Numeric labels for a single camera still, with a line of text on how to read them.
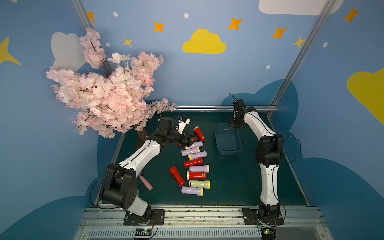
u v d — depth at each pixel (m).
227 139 1.04
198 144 1.02
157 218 0.73
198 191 0.80
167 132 0.69
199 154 0.95
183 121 0.75
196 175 0.88
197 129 1.08
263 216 0.67
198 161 0.91
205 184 0.82
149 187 0.82
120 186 0.43
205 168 0.88
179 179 0.85
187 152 0.96
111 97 0.56
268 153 0.60
